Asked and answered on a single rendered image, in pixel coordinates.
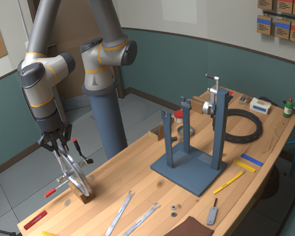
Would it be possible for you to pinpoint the black wall rail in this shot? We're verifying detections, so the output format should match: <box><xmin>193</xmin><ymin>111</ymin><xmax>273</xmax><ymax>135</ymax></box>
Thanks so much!
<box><xmin>262</xmin><ymin>9</ymin><xmax>295</xmax><ymax>22</ymax></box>

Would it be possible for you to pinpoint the grey tool with black handle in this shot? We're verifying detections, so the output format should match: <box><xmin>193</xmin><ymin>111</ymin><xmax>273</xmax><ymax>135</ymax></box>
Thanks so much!
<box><xmin>206</xmin><ymin>197</ymin><xmax>218</xmax><ymax>226</ymax></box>

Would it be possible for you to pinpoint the brown wooden rack block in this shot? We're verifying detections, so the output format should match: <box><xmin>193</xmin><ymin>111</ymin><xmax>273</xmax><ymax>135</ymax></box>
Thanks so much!
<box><xmin>68</xmin><ymin>181</ymin><xmax>96</xmax><ymax>205</ymax></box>

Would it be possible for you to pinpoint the grey tray with red tool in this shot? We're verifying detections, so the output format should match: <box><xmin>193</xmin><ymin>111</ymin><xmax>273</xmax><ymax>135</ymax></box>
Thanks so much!
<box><xmin>238</xmin><ymin>91</ymin><xmax>254</xmax><ymax>106</ymax></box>

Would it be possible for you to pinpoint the red flat tag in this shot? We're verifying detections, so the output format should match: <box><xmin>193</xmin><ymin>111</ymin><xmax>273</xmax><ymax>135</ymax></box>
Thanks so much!
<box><xmin>23</xmin><ymin>210</ymin><xmax>48</xmax><ymax>231</ymax></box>

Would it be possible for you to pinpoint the silver flat spanner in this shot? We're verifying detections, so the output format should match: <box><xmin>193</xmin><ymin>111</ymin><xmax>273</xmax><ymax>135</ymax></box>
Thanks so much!
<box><xmin>104</xmin><ymin>189</ymin><xmax>136</xmax><ymax>236</ymax></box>
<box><xmin>121</xmin><ymin>202</ymin><xmax>162</xmax><ymax>236</ymax></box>

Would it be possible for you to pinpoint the white wall poster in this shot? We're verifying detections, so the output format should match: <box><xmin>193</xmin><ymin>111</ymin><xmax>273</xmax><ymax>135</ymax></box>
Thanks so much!
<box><xmin>161</xmin><ymin>0</ymin><xmax>198</xmax><ymax>25</ymax></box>

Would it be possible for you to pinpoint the silver crank with black grip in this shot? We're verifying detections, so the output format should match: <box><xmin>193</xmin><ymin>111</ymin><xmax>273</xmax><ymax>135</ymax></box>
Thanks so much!
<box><xmin>205</xmin><ymin>73</ymin><xmax>221</xmax><ymax>92</ymax></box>

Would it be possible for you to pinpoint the white box with blue label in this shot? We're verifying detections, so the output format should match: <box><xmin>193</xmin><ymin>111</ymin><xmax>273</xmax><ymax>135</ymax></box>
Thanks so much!
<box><xmin>248</xmin><ymin>97</ymin><xmax>272</xmax><ymax>116</ymax></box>

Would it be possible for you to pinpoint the green bottle with red cap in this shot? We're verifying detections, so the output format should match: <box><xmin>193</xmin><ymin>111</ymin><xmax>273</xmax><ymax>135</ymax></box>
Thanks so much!
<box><xmin>283</xmin><ymin>96</ymin><xmax>294</xmax><ymax>119</ymax></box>

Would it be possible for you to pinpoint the yellow tyre lever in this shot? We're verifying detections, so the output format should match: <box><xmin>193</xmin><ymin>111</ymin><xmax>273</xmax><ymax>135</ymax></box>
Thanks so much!
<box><xmin>232</xmin><ymin>158</ymin><xmax>257</xmax><ymax>173</ymax></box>

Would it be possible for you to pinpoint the plain cardboard pack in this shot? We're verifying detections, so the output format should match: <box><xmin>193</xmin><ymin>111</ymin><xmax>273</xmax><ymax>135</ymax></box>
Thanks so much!
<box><xmin>257</xmin><ymin>0</ymin><xmax>273</xmax><ymax>11</ymax></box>

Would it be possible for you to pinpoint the red-lidded white tin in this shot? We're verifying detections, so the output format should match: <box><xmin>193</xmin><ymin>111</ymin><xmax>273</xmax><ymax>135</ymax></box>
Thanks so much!
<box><xmin>174</xmin><ymin>109</ymin><xmax>186</xmax><ymax>124</ymax></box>

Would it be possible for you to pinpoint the red-tipped black lever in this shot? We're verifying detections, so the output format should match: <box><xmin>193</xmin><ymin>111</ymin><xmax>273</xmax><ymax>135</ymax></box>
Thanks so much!
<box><xmin>72</xmin><ymin>138</ymin><xmax>94</xmax><ymax>167</ymax></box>

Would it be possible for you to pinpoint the yellow ruler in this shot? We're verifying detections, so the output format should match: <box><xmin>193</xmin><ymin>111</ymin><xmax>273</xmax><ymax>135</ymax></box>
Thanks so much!
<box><xmin>212</xmin><ymin>170</ymin><xmax>246</xmax><ymax>195</ymax></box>

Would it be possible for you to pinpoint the black rubber tyre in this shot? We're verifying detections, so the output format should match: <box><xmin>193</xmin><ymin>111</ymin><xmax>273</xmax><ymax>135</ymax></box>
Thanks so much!
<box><xmin>212</xmin><ymin>108</ymin><xmax>263</xmax><ymax>145</ymax></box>

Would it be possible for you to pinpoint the blue-striped cardboard pack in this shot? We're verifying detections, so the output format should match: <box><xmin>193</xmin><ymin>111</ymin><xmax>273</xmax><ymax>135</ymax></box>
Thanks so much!
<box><xmin>256</xmin><ymin>14</ymin><xmax>273</xmax><ymax>36</ymax></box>
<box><xmin>274</xmin><ymin>19</ymin><xmax>292</xmax><ymax>40</ymax></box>

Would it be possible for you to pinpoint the blue truing stand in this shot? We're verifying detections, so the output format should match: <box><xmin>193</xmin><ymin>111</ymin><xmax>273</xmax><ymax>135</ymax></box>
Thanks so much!
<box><xmin>150</xmin><ymin>88</ymin><xmax>231</xmax><ymax>197</ymax></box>

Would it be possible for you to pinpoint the brown cloth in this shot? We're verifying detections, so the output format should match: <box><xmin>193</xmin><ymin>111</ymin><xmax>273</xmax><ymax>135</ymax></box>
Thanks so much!
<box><xmin>163</xmin><ymin>216</ymin><xmax>214</xmax><ymax>236</ymax></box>

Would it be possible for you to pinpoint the brown door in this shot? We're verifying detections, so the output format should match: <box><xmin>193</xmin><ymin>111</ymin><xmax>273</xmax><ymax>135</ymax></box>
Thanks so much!
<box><xmin>27</xmin><ymin>0</ymin><xmax>125</xmax><ymax>100</ymax></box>

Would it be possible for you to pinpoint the grey metal dish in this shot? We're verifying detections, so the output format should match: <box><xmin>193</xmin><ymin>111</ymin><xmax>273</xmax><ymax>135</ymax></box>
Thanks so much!
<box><xmin>176</xmin><ymin>125</ymin><xmax>195</xmax><ymax>138</ymax></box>

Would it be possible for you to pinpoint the red-handled silver rod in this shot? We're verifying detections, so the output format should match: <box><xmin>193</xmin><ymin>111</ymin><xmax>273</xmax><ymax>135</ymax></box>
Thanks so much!
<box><xmin>44</xmin><ymin>174</ymin><xmax>70</xmax><ymax>199</ymax></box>

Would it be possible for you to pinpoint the blue tyre lever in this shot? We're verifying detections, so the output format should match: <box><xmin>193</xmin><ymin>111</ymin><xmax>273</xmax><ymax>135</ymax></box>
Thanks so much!
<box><xmin>240</xmin><ymin>153</ymin><xmax>264</xmax><ymax>167</ymax></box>

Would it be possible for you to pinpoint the silver spoked wheel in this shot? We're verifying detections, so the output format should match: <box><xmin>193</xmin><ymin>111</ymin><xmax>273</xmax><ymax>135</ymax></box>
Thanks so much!
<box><xmin>52</xmin><ymin>141</ymin><xmax>94</xmax><ymax>198</ymax></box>

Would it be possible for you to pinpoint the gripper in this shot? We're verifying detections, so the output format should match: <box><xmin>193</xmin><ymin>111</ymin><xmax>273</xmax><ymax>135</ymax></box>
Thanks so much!
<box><xmin>35</xmin><ymin>109</ymin><xmax>73</xmax><ymax>153</ymax></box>

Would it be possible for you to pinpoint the small open cardboard box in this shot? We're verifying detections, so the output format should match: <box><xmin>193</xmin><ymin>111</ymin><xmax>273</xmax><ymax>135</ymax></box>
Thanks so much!
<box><xmin>148</xmin><ymin>122</ymin><xmax>167</xmax><ymax>141</ymax></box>

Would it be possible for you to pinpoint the silver round clamp knob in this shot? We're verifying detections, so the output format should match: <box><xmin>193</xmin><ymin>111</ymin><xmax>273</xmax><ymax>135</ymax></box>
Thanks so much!
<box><xmin>202</xmin><ymin>99</ymin><xmax>216</xmax><ymax>115</ymax></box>

